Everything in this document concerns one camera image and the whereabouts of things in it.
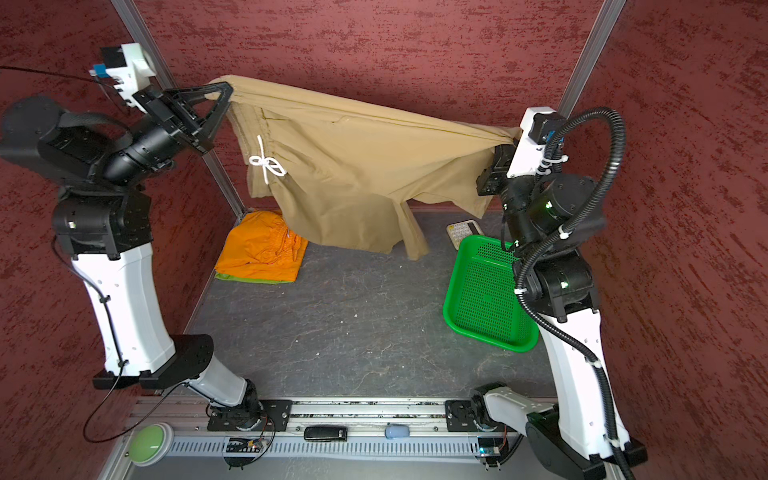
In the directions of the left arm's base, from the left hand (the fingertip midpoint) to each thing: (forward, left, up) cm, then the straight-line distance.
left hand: (233, 99), depth 41 cm
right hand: (+2, -40, -7) cm, 41 cm away
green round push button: (-36, +33, -65) cm, 81 cm away
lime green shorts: (+9, +24, -65) cm, 70 cm away
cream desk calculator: (+33, -49, -66) cm, 89 cm away
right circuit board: (-35, -48, -67) cm, 90 cm away
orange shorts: (+20, +22, -60) cm, 67 cm away
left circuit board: (-36, +13, -69) cm, 79 cm away
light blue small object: (-33, -24, -64) cm, 76 cm away
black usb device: (-33, -8, -64) cm, 73 cm away
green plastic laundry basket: (+4, -52, -66) cm, 84 cm away
